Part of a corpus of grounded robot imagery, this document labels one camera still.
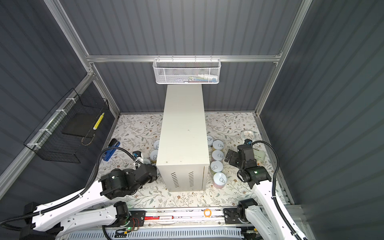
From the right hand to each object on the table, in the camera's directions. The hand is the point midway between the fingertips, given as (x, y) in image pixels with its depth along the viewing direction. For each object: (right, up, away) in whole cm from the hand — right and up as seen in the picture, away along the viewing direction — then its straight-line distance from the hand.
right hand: (237, 156), depth 79 cm
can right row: (-8, +4, +15) cm, 17 cm away
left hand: (-44, -6, -6) cm, 45 cm away
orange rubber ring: (-17, -30, -4) cm, 34 cm away
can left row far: (-47, +4, +16) cm, 50 cm away
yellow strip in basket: (-74, +20, +1) cm, 77 cm away
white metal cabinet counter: (-27, +3, -22) cm, 35 cm away
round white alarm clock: (+15, +11, +26) cm, 32 cm away
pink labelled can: (-9, -13, +2) cm, 16 cm away
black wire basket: (-87, +12, -9) cm, 88 cm away
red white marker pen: (-41, -30, -6) cm, 51 cm away
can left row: (-48, -2, +11) cm, 50 cm away
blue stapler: (-78, -2, +15) cm, 80 cm away
